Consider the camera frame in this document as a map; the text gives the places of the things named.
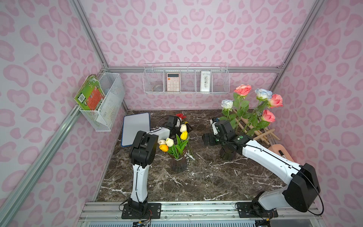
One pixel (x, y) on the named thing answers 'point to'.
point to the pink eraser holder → (275, 149)
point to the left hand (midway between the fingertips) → (189, 130)
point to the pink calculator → (173, 82)
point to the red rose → (181, 116)
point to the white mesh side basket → (103, 119)
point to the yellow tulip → (183, 141)
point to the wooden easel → (263, 134)
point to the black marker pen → (282, 154)
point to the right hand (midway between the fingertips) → (208, 135)
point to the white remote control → (205, 81)
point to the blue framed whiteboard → (132, 124)
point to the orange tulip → (163, 147)
